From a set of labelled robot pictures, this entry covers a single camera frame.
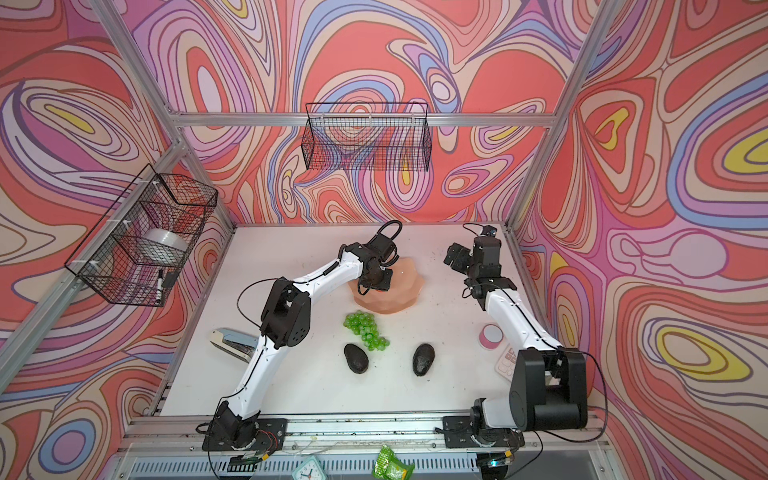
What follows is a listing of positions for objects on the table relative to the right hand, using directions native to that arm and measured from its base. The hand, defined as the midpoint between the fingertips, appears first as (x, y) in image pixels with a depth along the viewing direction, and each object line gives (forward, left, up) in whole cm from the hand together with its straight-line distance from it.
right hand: (463, 257), depth 88 cm
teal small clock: (-49, +42, -14) cm, 67 cm away
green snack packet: (-49, +24, -16) cm, 57 cm away
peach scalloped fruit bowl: (+1, +16, -13) cm, 21 cm away
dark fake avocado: (-25, +32, -12) cm, 43 cm away
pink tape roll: (-20, -6, -12) cm, 24 cm away
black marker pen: (-15, +78, +9) cm, 80 cm away
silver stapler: (-19, +67, -13) cm, 71 cm away
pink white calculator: (-26, -11, -16) cm, 32 cm away
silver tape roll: (-4, +78, +16) cm, 80 cm away
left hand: (+1, +22, -13) cm, 26 cm away
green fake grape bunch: (-15, +30, -12) cm, 36 cm away
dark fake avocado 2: (-25, +14, -12) cm, 31 cm away
